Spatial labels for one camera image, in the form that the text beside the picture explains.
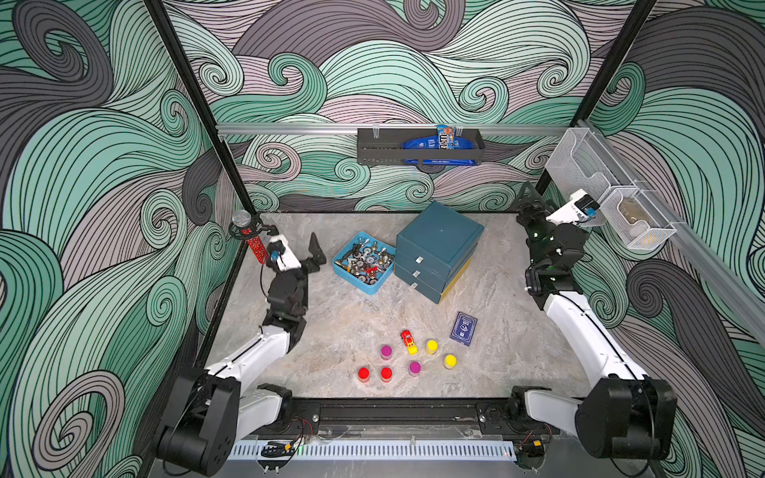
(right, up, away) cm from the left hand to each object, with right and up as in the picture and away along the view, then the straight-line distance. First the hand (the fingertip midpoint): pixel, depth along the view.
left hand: (298, 234), depth 77 cm
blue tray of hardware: (+17, -10, +27) cm, 33 cm away
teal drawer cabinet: (+37, -5, +3) cm, 37 cm away
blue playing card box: (+47, -28, +11) cm, 56 cm away
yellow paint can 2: (+37, -32, +7) cm, 50 cm away
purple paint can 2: (+31, -37, +2) cm, 48 cm away
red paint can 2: (+23, -38, +1) cm, 44 cm away
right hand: (+61, +10, -6) cm, 62 cm away
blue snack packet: (+38, +30, +15) cm, 51 cm away
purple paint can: (+24, -33, +5) cm, 41 cm away
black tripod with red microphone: (-16, +2, +7) cm, 18 cm away
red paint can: (+18, -38, +1) cm, 42 cm away
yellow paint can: (+41, -35, +4) cm, 54 cm away
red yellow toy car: (+30, -30, +8) cm, 44 cm away
